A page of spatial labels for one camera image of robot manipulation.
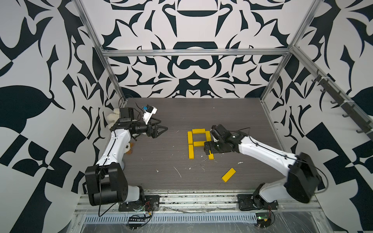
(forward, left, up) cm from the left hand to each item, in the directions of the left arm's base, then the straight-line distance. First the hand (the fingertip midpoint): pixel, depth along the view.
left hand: (161, 123), depth 80 cm
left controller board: (-42, +13, -24) cm, 50 cm away
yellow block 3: (-8, -16, -20) cm, 27 cm away
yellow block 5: (-23, -37, -20) cm, 48 cm away
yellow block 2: (+7, -23, -20) cm, 31 cm away
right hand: (-9, -27, -11) cm, 31 cm away
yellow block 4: (-12, -28, -19) cm, 36 cm away
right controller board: (-44, -49, -21) cm, 69 cm away
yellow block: (+2, -16, -20) cm, 26 cm away
